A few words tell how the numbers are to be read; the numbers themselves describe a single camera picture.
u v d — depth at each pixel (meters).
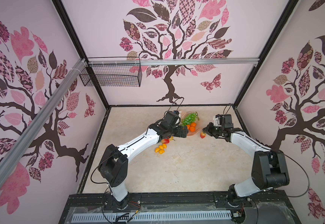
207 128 0.81
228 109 1.25
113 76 1.22
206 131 0.80
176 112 0.74
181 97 1.21
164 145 0.95
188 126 1.03
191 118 1.03
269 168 0.45
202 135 0.91
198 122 1.03
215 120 0.83
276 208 0.71
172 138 0.98
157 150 0.92
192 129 1.00
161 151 0.92
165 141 0.97
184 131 0.74
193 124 1.03
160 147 0.94
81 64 0.83
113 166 0.45
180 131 0.73
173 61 0.94
